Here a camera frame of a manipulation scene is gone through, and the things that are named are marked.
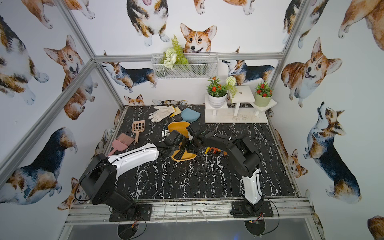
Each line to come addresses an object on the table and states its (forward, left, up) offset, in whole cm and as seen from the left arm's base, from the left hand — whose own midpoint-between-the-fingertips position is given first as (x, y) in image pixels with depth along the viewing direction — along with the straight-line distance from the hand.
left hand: (173, 139), depth 89 cm
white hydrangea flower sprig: (+25, -35, +21) cm, 48 cm away
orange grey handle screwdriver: (-4, -25, -7) cm, 26 cm away
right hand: (-5, -4, -4) cm, 8 cm away
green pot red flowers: (+21, -56, +15) cm, 62 cm away
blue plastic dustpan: (+27, -9, -10) cm, 30 cm away
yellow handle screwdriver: (-3, -21, -10) cm, 23 cm away
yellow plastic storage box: (+9, -4, -1) cm, 10 cm away
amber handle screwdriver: (-6, -32, -8) cm, 33 cm away
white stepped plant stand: (+26, -46, -2) cm, 52 cm away
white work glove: (+30, +13, -9) cm, 34 cm away
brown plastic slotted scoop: (+19, +29, -12) cm, 36 cm away
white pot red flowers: (+20, -26, +19) cm, 38 cm away
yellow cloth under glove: (+32, +1, -10) cm, 34 cm away
